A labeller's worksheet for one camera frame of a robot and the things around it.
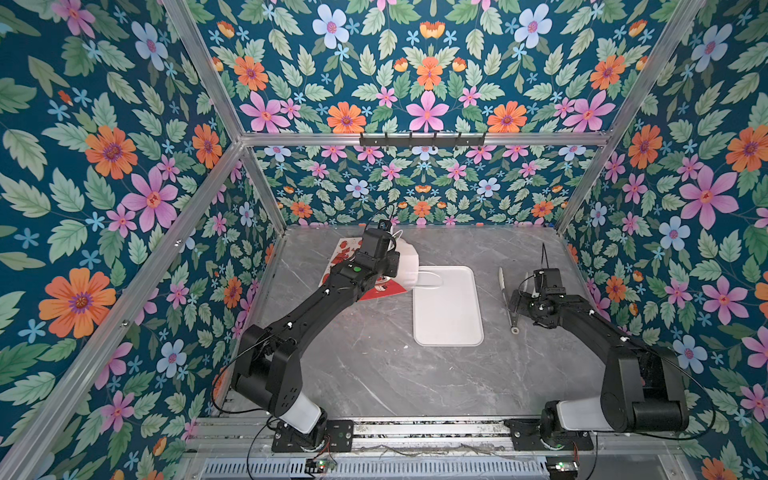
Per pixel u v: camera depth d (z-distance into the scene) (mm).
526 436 734
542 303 676
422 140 927
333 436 734
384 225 736
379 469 766
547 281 718
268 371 435
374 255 639
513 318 932
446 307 967
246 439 749
